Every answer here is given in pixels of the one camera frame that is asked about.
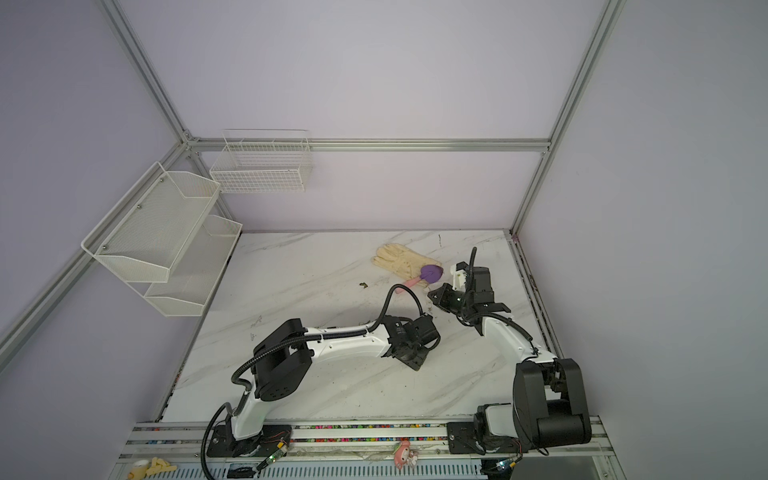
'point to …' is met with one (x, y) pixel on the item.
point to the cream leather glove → (401, 261)
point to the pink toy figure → (403, 455)
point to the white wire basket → (262, 161)
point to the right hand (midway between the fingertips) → (428, 292)
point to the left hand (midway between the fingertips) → (413, 357)
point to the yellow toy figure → (141, 468)
